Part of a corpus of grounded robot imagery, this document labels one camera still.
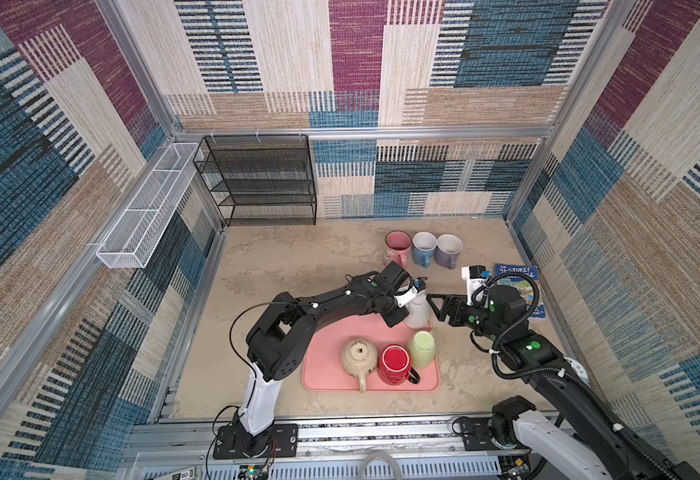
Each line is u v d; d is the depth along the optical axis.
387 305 0.77
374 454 0.73
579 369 0.76
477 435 0.73
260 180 1.08
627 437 0.42
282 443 0.73
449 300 0.67
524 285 0.97
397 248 0.99
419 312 0.85
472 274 0.69
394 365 0.78
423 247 1.00
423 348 0.78
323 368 0.84
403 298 0.81
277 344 0.52
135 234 0.71
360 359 0.78
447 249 1.08
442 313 0.69
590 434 0.45
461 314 0.68
